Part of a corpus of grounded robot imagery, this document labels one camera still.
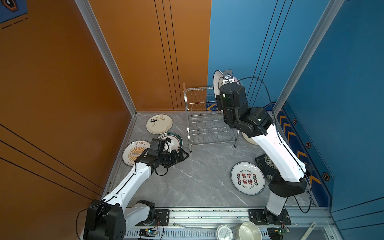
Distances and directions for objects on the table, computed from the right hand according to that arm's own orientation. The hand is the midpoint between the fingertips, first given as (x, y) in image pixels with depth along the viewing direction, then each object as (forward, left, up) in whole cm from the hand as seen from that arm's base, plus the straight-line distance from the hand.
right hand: (227, 90), depth 62 cm
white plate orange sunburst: (0, +57, -47) cm, 74 cm away
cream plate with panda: (+22, +42, -46) cm, 67 cm away
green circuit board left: (-44, +37, -49) cm, 76 cm away
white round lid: (-45, +2, -42) cm, 62 cm away
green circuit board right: (-44, -26, -49) cm, 71 cm away
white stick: (-44, -39, -49) cm, 76 cm away
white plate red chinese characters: (-19, -16, -48) cm, 54 cm away
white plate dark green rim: (+10, +29, -47) cm, 56 cm away
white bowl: (-44, -11, -48) cm, 66 cm away
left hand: (-12, +21, -35) cm, 42 cm away
